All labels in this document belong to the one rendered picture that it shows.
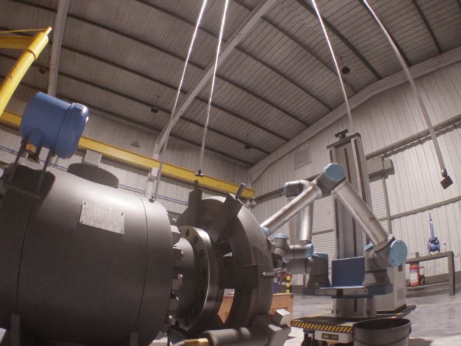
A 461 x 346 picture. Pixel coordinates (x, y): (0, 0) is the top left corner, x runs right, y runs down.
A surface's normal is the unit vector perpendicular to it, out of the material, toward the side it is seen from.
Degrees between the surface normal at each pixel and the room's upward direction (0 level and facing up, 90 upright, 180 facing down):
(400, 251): 94
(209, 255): 65
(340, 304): 90
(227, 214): 90
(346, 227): 90
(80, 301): 110
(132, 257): 81
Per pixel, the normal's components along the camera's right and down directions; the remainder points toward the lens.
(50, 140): 0.22, 0.70
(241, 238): -0.76, -0.31
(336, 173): -0.05, -0.50
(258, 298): 0.12, -0.32
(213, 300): 0.60, 0.00
